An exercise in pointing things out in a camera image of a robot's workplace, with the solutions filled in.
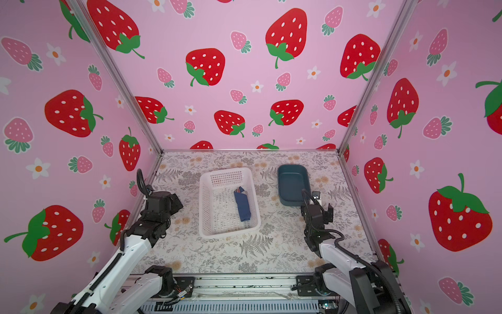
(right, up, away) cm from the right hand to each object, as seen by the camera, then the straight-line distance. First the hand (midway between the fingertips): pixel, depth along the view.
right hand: (320, 203), depth 87 cm
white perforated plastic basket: (-47, -7, +7) cm, 48 cm away
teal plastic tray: (-9, +9, +20) cm, 23 cm away
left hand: (-67, +2, -5) cm, 68 cm away
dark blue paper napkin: (-36, -2, +10) cm, 37 cm away
